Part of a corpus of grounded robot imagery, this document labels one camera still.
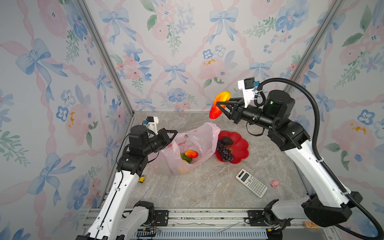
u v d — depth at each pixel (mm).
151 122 627
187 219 750
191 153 902
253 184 837
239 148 980
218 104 541
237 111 475
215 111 556
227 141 982
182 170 841
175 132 679
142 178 849
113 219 393
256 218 734
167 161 736
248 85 468
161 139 595
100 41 801
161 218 737
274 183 837
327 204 394
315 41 800
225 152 924
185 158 902
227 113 524
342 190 378
